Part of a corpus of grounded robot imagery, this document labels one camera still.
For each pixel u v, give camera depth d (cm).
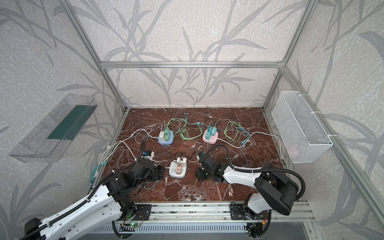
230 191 80
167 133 96
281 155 98
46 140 64
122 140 99
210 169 67
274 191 43
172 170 85
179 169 81
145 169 58
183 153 96
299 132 64
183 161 83
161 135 94
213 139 99
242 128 108
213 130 98
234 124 111
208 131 97
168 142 97
